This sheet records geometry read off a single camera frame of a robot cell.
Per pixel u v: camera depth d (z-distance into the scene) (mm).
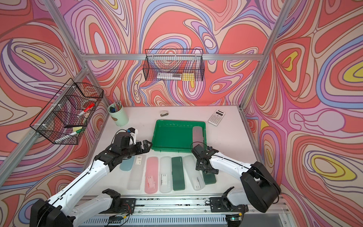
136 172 852
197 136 991
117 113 981
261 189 421
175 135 1006
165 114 1148
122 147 606
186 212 723
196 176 822
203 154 688
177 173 838
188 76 908
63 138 719
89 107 760
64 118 751
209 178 818
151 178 816
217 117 1111
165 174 824
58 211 390
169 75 820
